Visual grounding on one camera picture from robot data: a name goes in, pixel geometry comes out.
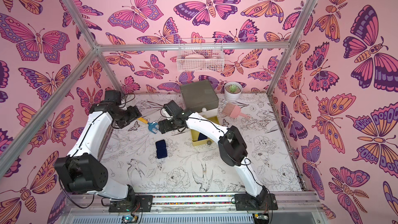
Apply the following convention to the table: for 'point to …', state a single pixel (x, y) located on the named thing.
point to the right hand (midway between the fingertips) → (161, 130)
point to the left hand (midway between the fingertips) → (139, 115)
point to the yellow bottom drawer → (196, 142)
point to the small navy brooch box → (201, 137)
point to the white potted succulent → (232, 91)
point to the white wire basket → (200, 55)
